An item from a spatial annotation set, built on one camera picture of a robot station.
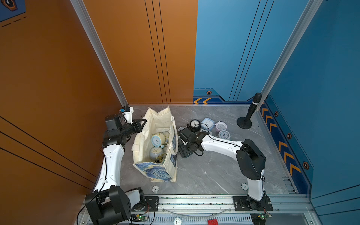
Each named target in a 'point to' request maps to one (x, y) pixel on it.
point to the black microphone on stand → (244, 123)
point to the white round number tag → (177, 221)
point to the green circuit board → (138, 218)
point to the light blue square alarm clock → (209, 122)
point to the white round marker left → (155, 189)
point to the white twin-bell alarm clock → (181, 128)
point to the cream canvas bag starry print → (155, 150)
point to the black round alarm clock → (195, 125)
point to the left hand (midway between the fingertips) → (146, 119)
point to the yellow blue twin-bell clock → (158, 139)
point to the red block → (213, 222)
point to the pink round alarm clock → (220, 126)
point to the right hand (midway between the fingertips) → (185, 148)
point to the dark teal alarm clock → (184, 151)
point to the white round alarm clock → (224, 134)
